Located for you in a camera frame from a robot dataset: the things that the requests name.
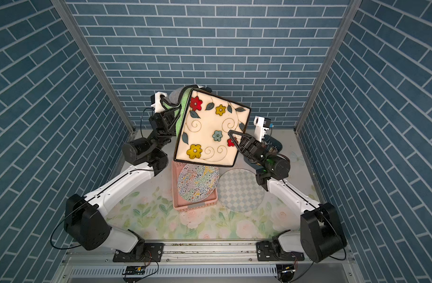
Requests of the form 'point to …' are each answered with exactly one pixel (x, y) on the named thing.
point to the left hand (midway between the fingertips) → (189, 118)
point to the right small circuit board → (286, 271)
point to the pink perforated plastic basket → (180, 203)
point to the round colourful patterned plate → (196, 182)
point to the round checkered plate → (239, 190)
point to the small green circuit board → (135, 270)
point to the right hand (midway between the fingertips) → (232, 140)
